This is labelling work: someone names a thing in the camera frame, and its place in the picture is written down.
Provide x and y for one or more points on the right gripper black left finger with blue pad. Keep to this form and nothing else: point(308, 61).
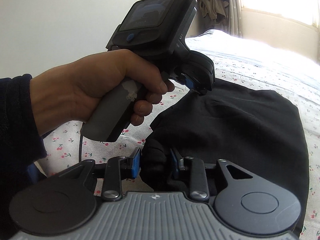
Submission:
point(69, 199)

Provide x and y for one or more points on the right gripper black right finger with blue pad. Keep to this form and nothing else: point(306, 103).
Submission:
point(243, 202)

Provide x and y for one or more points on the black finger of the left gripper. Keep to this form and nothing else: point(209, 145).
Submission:
point(190, 82)

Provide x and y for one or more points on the black pants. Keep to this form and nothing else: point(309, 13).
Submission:
point(174, 216)

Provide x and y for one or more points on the dark sleeved left forearm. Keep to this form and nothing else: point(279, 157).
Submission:
point(21, 144)

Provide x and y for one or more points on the person's left hand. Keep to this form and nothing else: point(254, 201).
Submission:
point(73, 91)

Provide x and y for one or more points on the cherry print white cloth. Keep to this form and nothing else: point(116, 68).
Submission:
point(265, 70)

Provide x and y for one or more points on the hanging brown clothes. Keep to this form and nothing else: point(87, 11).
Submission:
point(214, 13)

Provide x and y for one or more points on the light blue bed sheet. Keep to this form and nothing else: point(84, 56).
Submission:
point(216, 42)

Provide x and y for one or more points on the left patterned curtain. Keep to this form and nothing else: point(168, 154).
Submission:
point(234, 18)

